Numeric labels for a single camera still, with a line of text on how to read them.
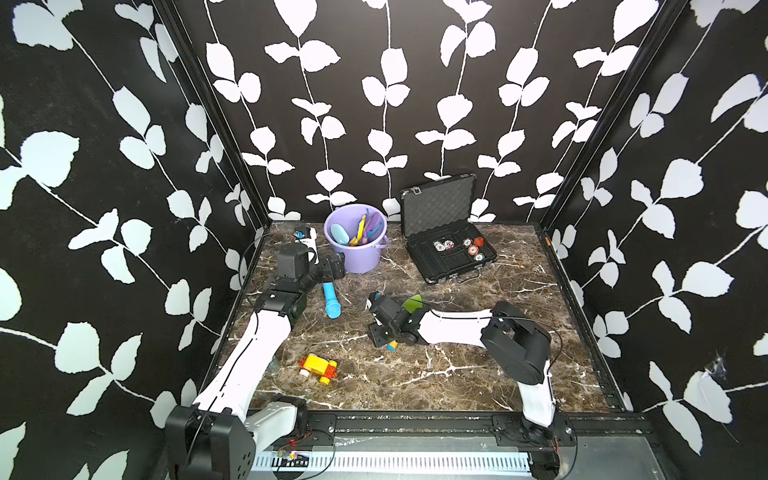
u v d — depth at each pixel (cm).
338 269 73
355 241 102
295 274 58
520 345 50
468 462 70
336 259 71
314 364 80
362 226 98
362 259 100
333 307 93
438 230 113
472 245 111
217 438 37
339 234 102
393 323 70
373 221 100
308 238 69
